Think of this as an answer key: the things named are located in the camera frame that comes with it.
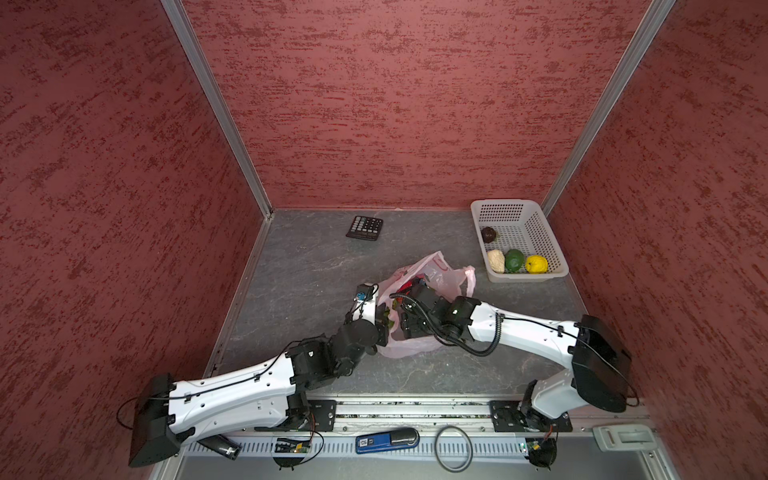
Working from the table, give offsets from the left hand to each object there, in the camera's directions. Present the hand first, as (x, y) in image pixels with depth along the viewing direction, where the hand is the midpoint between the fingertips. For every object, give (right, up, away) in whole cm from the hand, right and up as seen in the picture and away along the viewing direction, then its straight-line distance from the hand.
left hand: (384, 311), depth 74 cm
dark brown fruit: (+37, +20, +33) cm, 53 cm away
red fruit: (+6, +7, -2) cm, 9 cm away
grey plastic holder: (+58, -29, -4) cm, 65 cm away
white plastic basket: (+54, +24, +43) cm, 73 cm away
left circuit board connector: (-24, -35, -1) cm, 42 cm away
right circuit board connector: (+39, -34, -3) cm, 51 cm away
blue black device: (+1, -28, -7) cm, 29 cm away
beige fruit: (+38, +11, +26) cm, 47 cm away
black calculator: (-8, +23, +39) cm, 46 cm away
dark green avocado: (+44, +11, +26) cm, 52 cm away
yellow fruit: (+51, +10, +24) cm, 57 cm away
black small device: (-38, -30, -6) cm, 49 cm away
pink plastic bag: (+15, +8, +13) cm, 22 cm away
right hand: (+7, -7, +8) cm, 13 cm away
